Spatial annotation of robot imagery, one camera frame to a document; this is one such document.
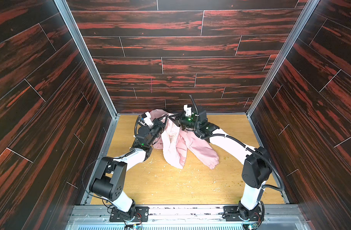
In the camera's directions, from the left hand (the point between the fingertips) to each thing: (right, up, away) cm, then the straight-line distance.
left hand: (169, 115), depth 79 cm
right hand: (-1, 0, 0) cm, 1 cm away
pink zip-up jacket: (+4, -17, +18) cm, 25 cm away
